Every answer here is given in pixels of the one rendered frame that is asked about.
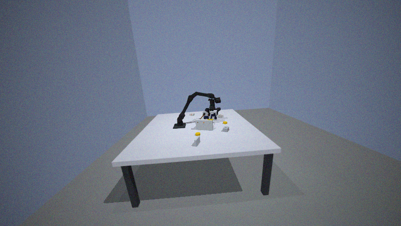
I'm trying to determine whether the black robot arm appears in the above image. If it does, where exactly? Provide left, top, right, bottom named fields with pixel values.
left=177, top=92, right=221, bottom=126

